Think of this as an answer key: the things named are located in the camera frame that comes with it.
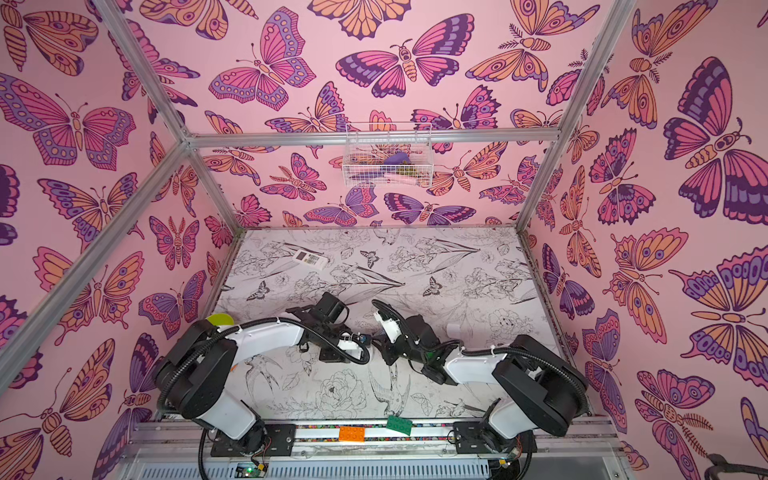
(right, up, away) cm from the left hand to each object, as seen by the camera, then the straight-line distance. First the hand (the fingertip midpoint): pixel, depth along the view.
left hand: (350, 343), depth 89 cm
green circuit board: (-22, -26, -17) cm, 38 cm away
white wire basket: (+11, +55, +5) cm, 56 cm away
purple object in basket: (+15, +58, +7) cm, 60 cm away
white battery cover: (+32, +3, +4) cm, 32 cm away
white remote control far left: (-17, +25, +20) cm, 36 cm away
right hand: (+7, +4, -6) cm, 10 cm away
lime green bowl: (-41, +7, +3) cm, 41 cm away
